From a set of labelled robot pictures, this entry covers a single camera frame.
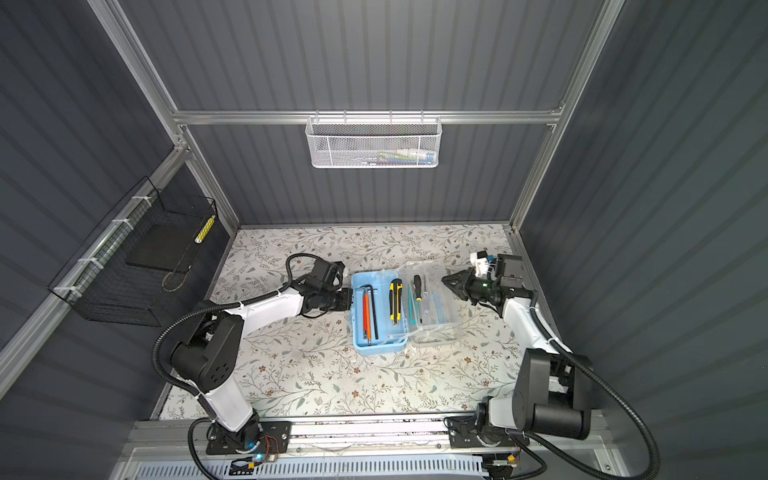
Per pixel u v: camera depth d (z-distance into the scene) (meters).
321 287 0.74
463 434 0.74
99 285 0.65
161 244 0.76
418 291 0.88
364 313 0.96
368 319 0.94
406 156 0.92
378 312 0.96
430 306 0.84
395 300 0.89
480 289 0.75
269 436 0.73
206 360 0.47
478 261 0.81
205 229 0.82
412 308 0.85
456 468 0.71
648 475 0.35
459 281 0.78
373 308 0.96
